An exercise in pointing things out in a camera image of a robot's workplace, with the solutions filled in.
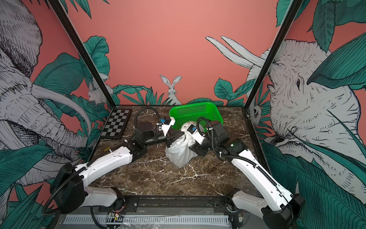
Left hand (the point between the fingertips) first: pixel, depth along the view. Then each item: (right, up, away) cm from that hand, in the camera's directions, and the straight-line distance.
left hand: (183, 131), depth 70 cm
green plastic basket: (+6, +12, +49) cm, 51 cm away
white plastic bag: (-3, -11, +2) cm, 12 cm away
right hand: (+4, -5, +1) cm, 7 cm away
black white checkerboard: (-51, +2, +34) cm, 61 cm away
